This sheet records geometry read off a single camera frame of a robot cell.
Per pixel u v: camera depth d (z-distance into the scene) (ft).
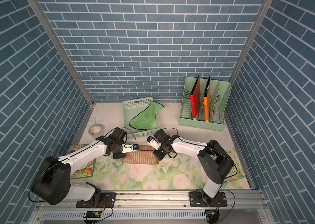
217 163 1.53
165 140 2.31
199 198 2.41
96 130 3.34
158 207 2.37
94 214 2.35
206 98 2.72
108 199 2.41
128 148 2.53
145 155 2.84
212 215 2.31
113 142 2.14
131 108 3.79
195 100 2.90
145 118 3.57
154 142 2.63
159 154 2.58
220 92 3.15
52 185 1.37
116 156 2.52
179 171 2.77
